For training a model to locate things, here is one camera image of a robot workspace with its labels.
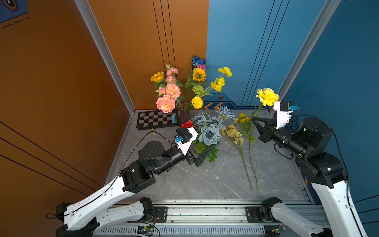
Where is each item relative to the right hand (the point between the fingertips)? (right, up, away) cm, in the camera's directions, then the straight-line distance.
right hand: (253, 118), depth 56 cm
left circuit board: (-47, -54, +16) cm, 73 cm away
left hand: (-19, -6, -4) cm, 21 cm away
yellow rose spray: (+3, -7, +47) cm, 47 cm away
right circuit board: (+18, -52, +13) cm, 57 cm away
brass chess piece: (-53, -6, +49) cm, 72 cm away
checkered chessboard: (-58, +1, +53) cm, 79 cm away
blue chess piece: (-38, +1, +50) cm, 63 cm away
